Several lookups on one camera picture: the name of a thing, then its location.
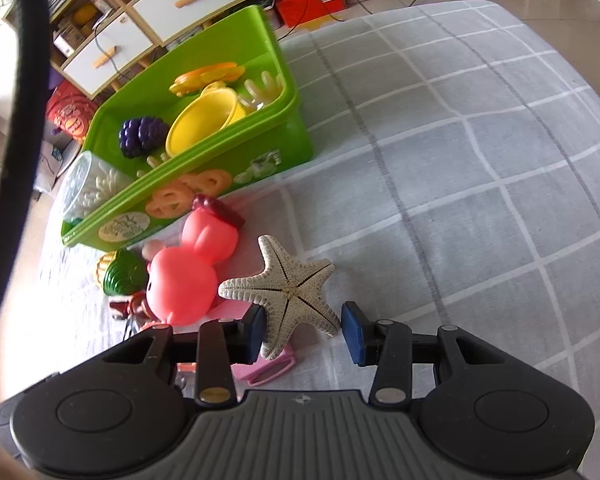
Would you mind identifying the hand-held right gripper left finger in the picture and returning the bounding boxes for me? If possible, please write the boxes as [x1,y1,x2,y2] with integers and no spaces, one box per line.
[102,305,269,407]

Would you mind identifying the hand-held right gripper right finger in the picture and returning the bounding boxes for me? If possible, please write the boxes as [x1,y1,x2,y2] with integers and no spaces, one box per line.
[341,301,508,407]

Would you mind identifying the white starfish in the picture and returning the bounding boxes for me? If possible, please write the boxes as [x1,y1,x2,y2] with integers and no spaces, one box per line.
[218,235,342,360]

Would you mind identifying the green plastic box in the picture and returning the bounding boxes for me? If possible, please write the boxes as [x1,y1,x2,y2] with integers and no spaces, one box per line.
[60,5,315,251]

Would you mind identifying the yellow toy pot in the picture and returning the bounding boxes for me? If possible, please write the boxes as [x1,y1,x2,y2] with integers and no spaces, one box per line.
[165,82,248,158]

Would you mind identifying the clear cotton swab container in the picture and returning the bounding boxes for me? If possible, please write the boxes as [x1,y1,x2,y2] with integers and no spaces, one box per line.
[55,151,133,226]

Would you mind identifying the purple toy grapes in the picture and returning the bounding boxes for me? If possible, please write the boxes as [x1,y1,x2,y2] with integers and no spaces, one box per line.
[118,116,170,159]

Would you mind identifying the brown toy octopus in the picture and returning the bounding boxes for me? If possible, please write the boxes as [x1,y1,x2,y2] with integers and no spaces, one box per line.
[239,71,285,111]

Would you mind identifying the yellow ribbed plastic toy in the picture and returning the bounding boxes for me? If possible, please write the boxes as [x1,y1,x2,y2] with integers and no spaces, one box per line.
[169,61,246,98]

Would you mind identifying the pink rectangular toy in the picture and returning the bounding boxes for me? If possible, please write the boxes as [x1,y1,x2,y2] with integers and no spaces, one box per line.
[220,300,297,387]

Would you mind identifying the pink pig toy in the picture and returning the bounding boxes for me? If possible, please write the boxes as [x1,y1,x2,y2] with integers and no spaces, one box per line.
[142,194,246,326]

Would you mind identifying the brown orange toy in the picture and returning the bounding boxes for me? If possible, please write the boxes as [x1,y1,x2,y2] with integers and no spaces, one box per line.
[109,290,156,333]

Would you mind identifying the green ribbed toy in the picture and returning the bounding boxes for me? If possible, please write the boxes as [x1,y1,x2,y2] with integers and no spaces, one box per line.
[94,248,150,296]

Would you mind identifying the grey checked tablecloth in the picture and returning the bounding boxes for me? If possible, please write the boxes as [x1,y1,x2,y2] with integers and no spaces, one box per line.
[30,0,600,411]

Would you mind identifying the red printed bucket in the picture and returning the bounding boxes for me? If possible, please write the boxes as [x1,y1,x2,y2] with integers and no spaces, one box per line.
[46,82,100,143]

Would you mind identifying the wooden cabinet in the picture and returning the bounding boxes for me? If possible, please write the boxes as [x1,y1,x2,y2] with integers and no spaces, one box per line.
[45,0,431,102]

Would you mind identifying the thick black cable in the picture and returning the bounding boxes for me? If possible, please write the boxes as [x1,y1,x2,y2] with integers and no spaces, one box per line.
[0,0,52,356]

